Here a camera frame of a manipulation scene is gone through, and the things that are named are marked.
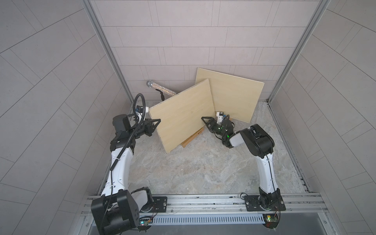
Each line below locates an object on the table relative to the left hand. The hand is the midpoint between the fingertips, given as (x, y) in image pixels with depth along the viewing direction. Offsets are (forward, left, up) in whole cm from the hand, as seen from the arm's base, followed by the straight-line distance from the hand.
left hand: (160, 119), depth 75 cm
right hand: (+13, -24, -17) cm, 32 cm away
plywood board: (+5, -10, -3) cm, 11 cm away
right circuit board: (-40, -54, -24) cm, 72 cm away
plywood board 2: (+20, -45, -2) cm, 49 cm away
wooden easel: (-4, -11, -20) cm, 23 cm away
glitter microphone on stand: (+27, +4, -2) cm, 27 cm away
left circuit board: (-41, +5, -27) cm, 49 cm away
